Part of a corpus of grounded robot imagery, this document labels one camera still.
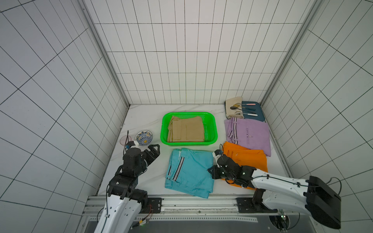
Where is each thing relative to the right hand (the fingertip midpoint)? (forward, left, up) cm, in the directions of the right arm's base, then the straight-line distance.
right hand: (204, 172), depth 81 cm
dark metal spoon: (+55, -26, -4) cm, 61 cm away
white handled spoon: (+50, -29, -4) cm, 58 cm away
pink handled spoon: (+59, -30, -3) cm, 66 cm away
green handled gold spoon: (+57, -28, -3) cm, 63 cm away
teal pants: (0, +9, 0) cm, 9 cm away
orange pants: (+11, -32, -2) cm, 34 cm away
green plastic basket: (+35, -4, -1) cm, 35 cm away
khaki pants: (+29, +11, 0) cm, 31 cm away
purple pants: (+30, -35, -3) cm, 46 cm away
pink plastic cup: (+17, +53, +3) cm, 55 cm away
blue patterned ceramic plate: (+22, +42, -1) cm, 47 cm away
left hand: (+4, +27, +13) cm, 31 cm away
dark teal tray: (+47, -45, -4) cm, 65 cm away
